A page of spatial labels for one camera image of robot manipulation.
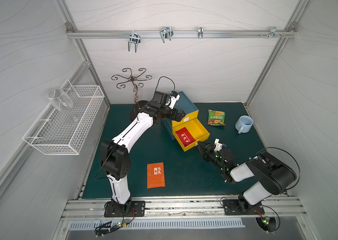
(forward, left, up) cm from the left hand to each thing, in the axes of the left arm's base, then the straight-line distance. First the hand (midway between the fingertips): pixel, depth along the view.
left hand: (179, 112), depth 84 cm
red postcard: (-6, -4, -17) cm, 18 cm away
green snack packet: (+14, -28, -21) cm, 37 cm away
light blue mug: (+6, -45, -18) cm, 49 cm away
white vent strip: (-50, -16, -25) cm, 58 cm away
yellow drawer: (-1, -12, -17) cm, 20 cm away
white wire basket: (-16, +54, +7) cm, 57 cm away
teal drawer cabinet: (+12, -2, -4) cm, 13 cm away
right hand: (-12, -12, -13) cm, 22 cm away
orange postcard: (-28, +13, -24) cm, 39 cm away
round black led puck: (-49, -44, -27) cm, 71 cm away
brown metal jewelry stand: (+24, +31, -18) cm, 43 cm away
